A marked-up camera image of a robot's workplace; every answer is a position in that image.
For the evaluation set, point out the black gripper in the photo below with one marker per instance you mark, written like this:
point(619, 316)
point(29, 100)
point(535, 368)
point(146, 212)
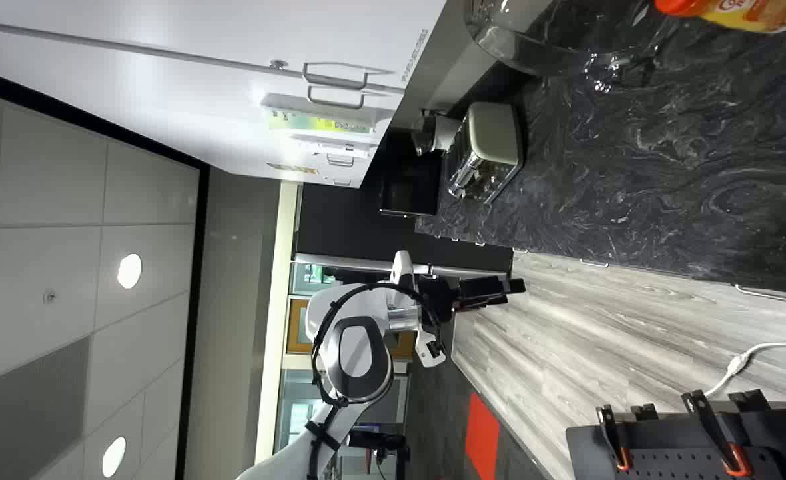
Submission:
point(447, 296)

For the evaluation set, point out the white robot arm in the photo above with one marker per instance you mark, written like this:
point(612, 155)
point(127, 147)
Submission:
point(353, 367)

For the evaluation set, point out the white upper cabinet right neighbour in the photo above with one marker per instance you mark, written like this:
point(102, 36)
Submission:
point(263, 33)

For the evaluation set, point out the white upper cabinet with flyer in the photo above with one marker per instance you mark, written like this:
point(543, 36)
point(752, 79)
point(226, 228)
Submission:
point(211, 113)

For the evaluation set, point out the silver toaster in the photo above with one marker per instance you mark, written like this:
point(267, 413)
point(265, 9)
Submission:
point(487, 152)

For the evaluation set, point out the black coffee machine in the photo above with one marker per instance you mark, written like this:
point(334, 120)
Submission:
point(411, 165)

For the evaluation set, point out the black orange clamp left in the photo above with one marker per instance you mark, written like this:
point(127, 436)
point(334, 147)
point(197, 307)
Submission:
point(614, 439)

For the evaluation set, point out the black orange clamp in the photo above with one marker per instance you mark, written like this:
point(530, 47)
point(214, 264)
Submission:
point(614, 439)
point(732, 455)

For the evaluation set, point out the clear glass container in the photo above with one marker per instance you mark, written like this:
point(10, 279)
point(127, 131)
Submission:
point(628, 55)

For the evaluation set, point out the black orange clamp right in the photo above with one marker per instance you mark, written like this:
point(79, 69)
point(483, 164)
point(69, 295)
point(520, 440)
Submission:
point(732, 455)

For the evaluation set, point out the green paper flyer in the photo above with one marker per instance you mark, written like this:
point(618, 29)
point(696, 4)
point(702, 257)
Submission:
point(318, 120)

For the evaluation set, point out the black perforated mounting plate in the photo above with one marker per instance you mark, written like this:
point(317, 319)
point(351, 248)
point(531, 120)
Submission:
point(679, 448)

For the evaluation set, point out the orange food bag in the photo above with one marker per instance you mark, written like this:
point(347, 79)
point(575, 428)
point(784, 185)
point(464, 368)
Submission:
point(758, 16)

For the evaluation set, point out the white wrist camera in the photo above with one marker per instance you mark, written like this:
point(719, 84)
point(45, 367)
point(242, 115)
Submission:
point(428, 348)

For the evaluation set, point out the silver cabinet door handle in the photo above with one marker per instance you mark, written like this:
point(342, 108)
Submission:
point(346, 100)

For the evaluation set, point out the silver neighbour cabinet handle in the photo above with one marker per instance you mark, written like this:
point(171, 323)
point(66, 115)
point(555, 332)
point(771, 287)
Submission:
point(346, 76)

